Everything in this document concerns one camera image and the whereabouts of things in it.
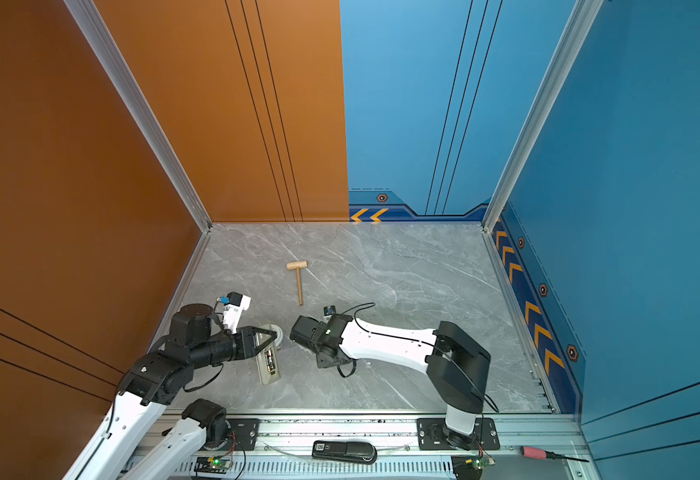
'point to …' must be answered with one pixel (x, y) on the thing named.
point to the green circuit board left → (212, 464)
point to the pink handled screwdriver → (534, 453)
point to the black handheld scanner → (345, 451)
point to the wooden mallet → (298, 265)
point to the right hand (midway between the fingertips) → (330, 358)
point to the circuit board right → (471, 467)
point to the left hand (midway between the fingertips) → (275, 334)
